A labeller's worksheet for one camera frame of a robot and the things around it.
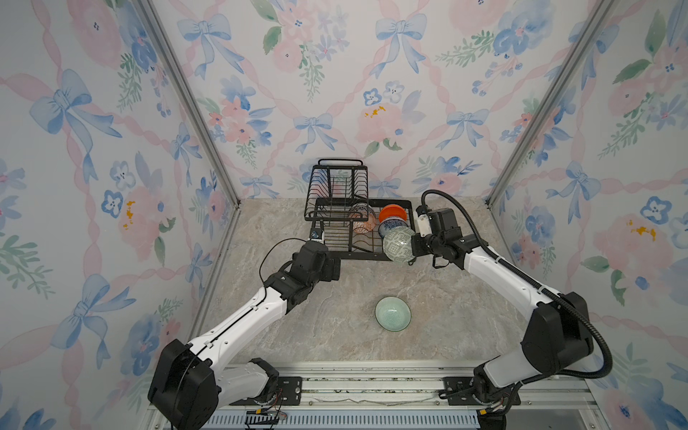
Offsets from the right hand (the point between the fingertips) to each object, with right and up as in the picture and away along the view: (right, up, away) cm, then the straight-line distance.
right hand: (416, 237), depth 88 cm
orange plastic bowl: (-5, +10, +19) cm, 22 cm away
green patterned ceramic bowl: (-6, -2, +1) cm, 7 cm away
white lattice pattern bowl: (-16, +12, +21) cm, 29 cm away
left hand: (-29, -6, -6) cm, 30 cm away
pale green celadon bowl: (-8, -24, -2) cm, 26 cm away
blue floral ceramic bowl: (-7, +5, +18) cm, 20 cm away
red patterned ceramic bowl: (-18, +6, -5) cm, 19 cm away
